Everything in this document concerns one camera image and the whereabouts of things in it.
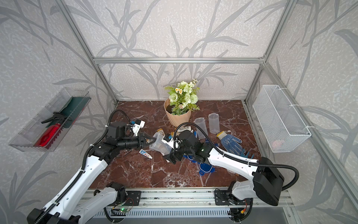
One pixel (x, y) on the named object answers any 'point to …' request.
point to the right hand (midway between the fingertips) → (167, 148)
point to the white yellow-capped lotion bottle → (184, 128)
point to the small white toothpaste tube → (145, 154)
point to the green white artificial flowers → (182, 99)
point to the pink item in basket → (276, 144)
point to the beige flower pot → (177, 120)
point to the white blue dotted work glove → (229, 143)
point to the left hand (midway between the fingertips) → (156, 141)
